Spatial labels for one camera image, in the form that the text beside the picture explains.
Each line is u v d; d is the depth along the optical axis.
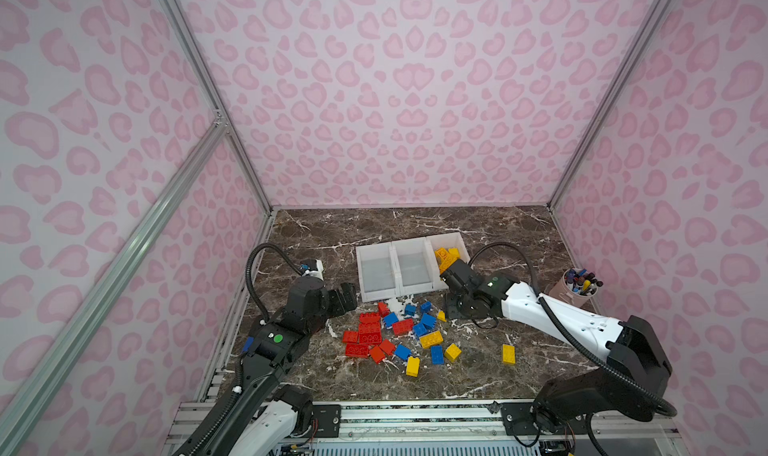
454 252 1.02
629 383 0.38
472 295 0.60
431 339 0.86
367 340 0.86
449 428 0.73
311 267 0.66
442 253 1.01
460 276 0.64
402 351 0.84
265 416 0.59
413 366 0.80
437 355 0.82
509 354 0.82
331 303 0.68
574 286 0.84
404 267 1.02
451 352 0.81
